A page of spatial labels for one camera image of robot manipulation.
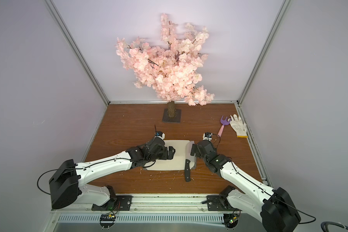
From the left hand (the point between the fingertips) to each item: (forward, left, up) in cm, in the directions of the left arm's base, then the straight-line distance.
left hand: (171, 151), depth 80 cm
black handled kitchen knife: (-2, -12, -11) cm, 16 cm away
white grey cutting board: (-3, -4, -10) cm, 11 cm away
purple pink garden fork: (+28, -38, -10) cm, 49 cm away
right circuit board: (-31, -31, -12) cm, 45 cm away
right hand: (+5, -17, -1) cm, 18 cm away
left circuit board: (-32, +32, -15) cm, 47 cm away
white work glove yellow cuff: (+24, -49, -11) cm, 56 cm away
